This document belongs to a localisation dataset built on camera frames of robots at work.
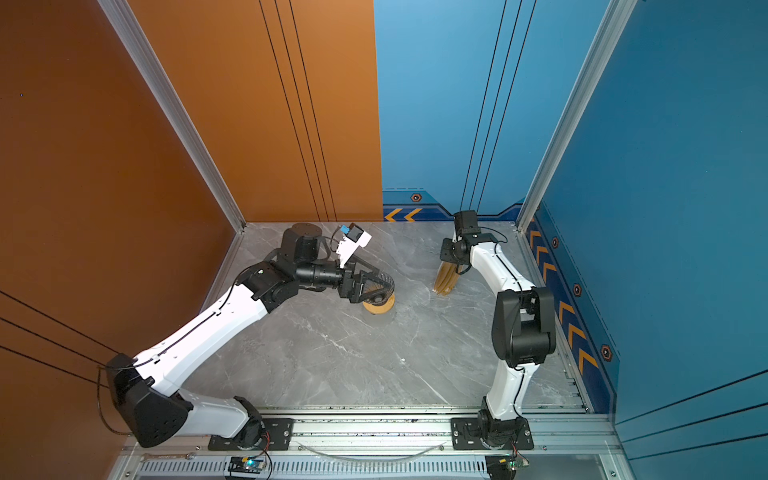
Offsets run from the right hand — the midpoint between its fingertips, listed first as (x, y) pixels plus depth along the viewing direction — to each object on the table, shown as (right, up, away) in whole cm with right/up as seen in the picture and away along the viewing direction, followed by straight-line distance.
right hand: (447, 252), depth 96 cm
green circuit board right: (+9, -51, -26) cm, 57 cm away
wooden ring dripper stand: (-21, -16, -10) cm, 29 cm away
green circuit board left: (-53, -51, -25) cm, 77 cm away
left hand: (-19, -6, -30) cm, 36 cm away
